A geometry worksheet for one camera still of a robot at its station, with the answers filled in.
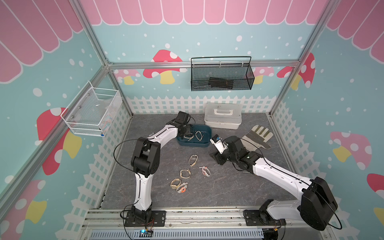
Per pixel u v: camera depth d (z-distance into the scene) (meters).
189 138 1.05
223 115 1.03
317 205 0.41
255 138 1.06
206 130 1.05
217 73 0.94
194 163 0.92
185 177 0.87
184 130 0.92
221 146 0.72
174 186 0.83
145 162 0.55
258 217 0.67
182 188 0.81
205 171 0.88
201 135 1.06
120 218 0.74
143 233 0.73
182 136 0.88
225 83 0.85
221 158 0.72
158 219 0.74
